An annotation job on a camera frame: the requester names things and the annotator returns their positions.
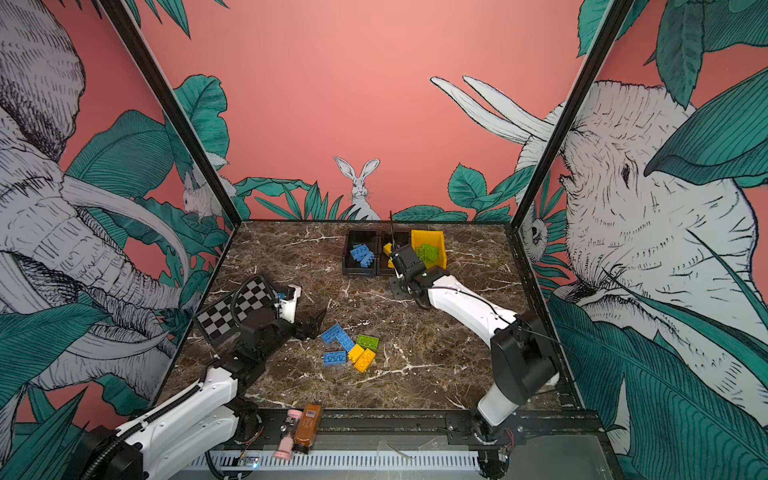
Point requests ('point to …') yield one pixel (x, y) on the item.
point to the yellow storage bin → (435, 238)
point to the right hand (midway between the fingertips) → (397, 277)
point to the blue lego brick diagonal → (346, 342)
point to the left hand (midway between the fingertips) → (313, 301)
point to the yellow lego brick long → (365, 360)
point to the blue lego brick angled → (329, 334)
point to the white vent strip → (333, 460)
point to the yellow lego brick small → (355, 352)
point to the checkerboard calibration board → (226, 315)
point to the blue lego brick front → (334, 358)
